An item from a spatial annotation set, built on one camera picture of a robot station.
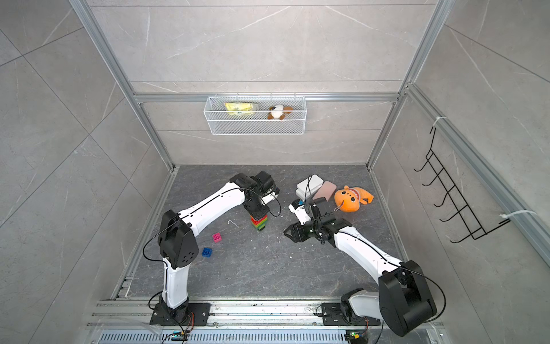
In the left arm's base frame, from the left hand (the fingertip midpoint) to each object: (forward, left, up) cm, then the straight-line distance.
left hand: (260, 210), depth 87 cm
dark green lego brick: (-4, +1, -11) cm, 11 cm away
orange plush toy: (+6, -40, -4) cm, 40 cm away
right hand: (-9, -13, -2) cm, 15 cm away
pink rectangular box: (+17, -33, -11) cm, 39 cm away
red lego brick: (-4, +2, -3) cm, 5 cm away
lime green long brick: (-3, +1, -8) cm, 8 cm away
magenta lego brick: (-7, +20, -10) cm, 23 cm away
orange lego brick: (-7, +3, +6) cm, 10 cm away
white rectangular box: (+16, -22, -8) cm, 29 cm away
